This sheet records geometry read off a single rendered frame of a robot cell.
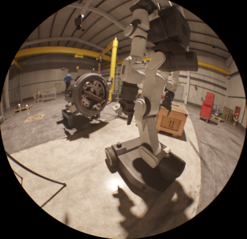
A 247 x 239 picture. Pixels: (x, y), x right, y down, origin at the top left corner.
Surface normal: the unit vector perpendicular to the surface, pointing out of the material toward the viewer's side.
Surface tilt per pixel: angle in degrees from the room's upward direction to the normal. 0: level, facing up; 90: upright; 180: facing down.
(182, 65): 140
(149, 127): 60
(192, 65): 130
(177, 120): 90
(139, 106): 90
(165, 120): 90
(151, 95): 90
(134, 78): 101
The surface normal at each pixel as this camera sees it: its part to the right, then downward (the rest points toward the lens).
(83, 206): 0.07, -0.94
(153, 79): -0.83, 0.48
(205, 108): -0.94, 0.05
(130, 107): 0.48, 0.50
